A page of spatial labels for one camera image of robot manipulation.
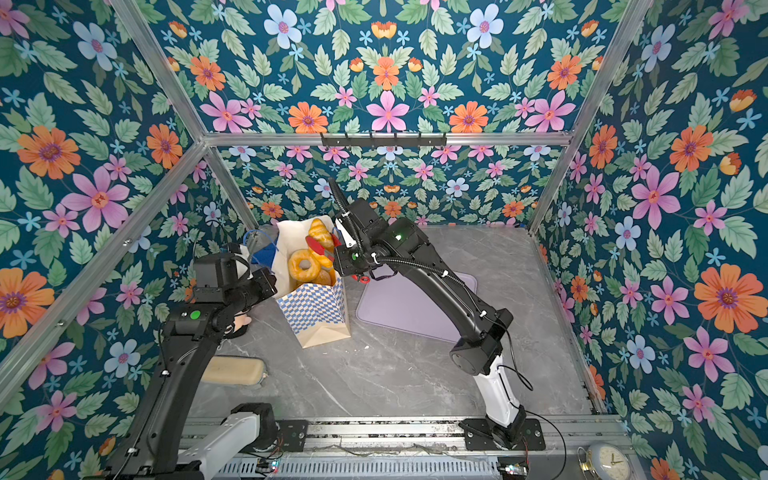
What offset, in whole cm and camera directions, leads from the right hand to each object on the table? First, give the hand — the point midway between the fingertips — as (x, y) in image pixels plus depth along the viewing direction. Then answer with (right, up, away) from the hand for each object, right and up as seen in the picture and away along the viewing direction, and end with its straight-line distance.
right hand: (340, 260), depth 70 cm
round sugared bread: (-11, -6, +28) cm, 30 cm away
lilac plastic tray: (+15, -15, +27) cm, 34 cm away
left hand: (-15, -2, +2) cm, 16 cm away
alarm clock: (+61, -46, -3) cm, 76 cm away
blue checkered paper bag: (-8, -15, +11) cm, 20 cm away
